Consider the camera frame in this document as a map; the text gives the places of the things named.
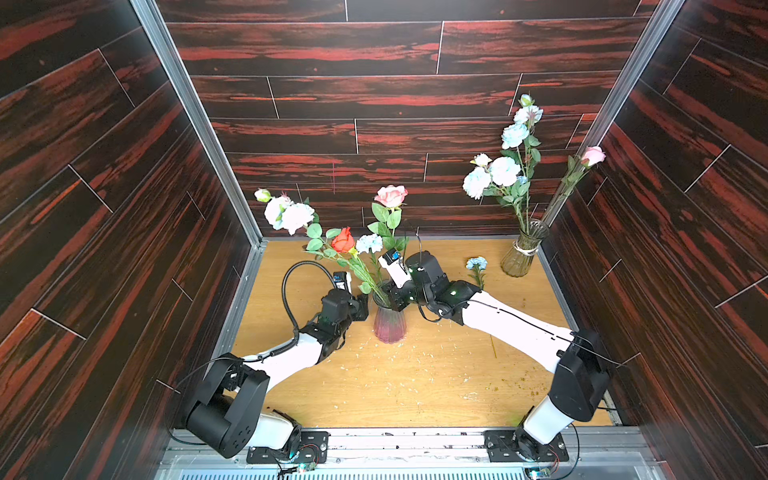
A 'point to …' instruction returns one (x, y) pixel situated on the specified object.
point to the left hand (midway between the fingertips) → (363, 295)
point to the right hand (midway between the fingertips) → (389, 282)
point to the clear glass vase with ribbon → (519, 257)
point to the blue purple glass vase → (390, 324)
